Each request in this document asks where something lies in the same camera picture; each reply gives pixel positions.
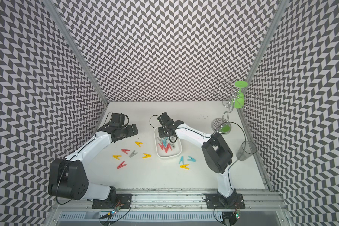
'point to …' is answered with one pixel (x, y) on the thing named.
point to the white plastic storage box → (176, 152)
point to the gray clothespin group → (173, 145)
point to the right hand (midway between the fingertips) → (164, 133)
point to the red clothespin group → (161, 146)
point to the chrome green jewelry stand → (233, 96)
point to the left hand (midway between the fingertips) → (130, 132)
